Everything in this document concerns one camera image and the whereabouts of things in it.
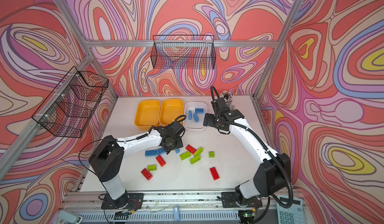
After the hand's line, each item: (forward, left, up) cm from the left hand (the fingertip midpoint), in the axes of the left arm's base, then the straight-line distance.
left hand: (181, 145), depth 89 cm
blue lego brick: (-4, +19, -2) cm, 19 cm away
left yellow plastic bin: (+26, +26, -2) cm, 37 cm away
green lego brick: (-5, -2, -3) cm, 6 cm away
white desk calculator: (-34, -54, -2) cm, 64 cm away
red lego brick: (-1, -6, -3) cm, 6 cm away
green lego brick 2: (-3, -10, -2) cm, 11 cm away
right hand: (+6, -18, +13) cm, 23 cm away
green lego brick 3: (-8, -8, -2) cm, 12 cm away
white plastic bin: (+19, -6, -5) cm, 20 cm away
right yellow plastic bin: (+29, +10, -1) cm, 31 cm away
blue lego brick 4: (-2, +3, -4) cm, 5 cm away
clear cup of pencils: (+25, -29, +16) cm, 42 cm away
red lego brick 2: (-8, +12, -3) cm, 15 cm away
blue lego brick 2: (+22, -9, -2) cm, 24 cm away
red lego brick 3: (-16, +18, -3) cm, 24 cm away
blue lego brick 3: (+28, -11, -1) cm, 31 cm away
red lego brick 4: (-15, -19, -3) cm, 24 cm away
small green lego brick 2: (-5, -18, -2) cm, 19 cm away
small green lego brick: (-13, +16, -2) cm, 21 cm away
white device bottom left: (-35, +49, 0) cm, 60 cm away
